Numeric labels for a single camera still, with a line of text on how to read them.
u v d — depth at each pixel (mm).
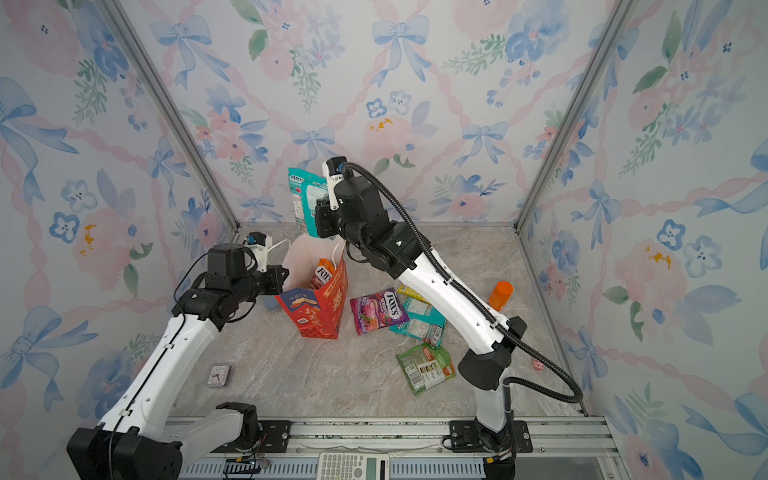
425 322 904
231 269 579
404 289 997
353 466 689
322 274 872
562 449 737
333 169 519
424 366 843
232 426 624
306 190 644
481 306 444
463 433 744
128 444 372
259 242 666
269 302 666
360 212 456
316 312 792
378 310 944
